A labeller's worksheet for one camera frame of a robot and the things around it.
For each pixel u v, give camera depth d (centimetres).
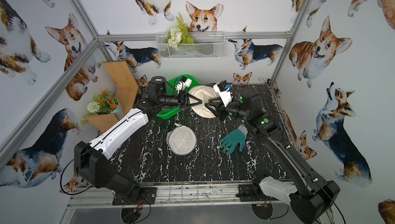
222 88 54
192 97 66
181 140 84
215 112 62
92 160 41
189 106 65
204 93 68
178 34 78
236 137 93
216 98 65
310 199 37
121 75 104
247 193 73
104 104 83
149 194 74
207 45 93
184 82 67
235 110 56
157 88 58
